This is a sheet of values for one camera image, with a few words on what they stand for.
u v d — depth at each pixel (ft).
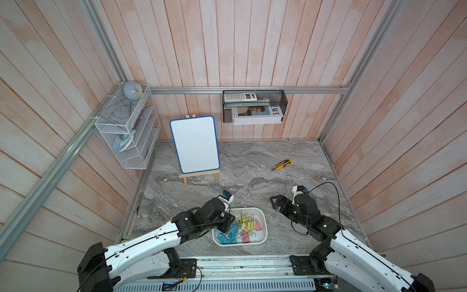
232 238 2.56
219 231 2.17
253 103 2.90
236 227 2.60
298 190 2.44
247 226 2.62
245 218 2.80
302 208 2.03
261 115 3.06
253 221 2.67
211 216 1.85
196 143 2.94
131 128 2.45
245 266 2.46
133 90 2.62
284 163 3.51
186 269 2.39
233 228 2.60
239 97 2.96
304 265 2.40
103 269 1.30
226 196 2.21
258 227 2.69
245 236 2.62
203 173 3.13
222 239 2.61
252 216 2.68
